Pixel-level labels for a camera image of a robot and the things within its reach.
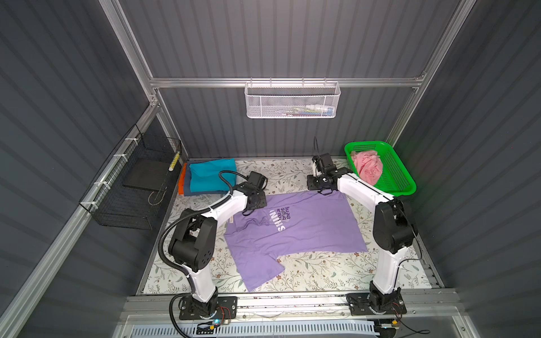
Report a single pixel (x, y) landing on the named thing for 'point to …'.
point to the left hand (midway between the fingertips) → (258, 201)
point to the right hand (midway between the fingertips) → (311, 184)
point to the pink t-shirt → (369, 165)
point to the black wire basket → (127, 193)
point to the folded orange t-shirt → (181, 185)
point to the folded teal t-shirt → (204, 177)
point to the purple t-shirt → (299, 222)
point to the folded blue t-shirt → (187, 179)
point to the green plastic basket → (396, 180)
